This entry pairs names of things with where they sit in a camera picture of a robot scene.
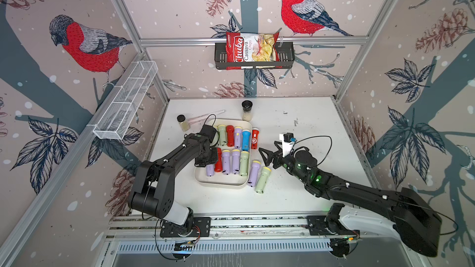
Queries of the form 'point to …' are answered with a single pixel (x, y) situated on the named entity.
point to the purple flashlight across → (226, 162)
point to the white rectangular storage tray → (219, 180)
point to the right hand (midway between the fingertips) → (266, 145)
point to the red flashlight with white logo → (255, 138)
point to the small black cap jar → (184, 123)
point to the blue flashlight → (245, 140)
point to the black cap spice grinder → (247, 106)
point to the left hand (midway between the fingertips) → (214, 157)
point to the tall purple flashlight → (235, 161)
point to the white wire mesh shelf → (112, 124)
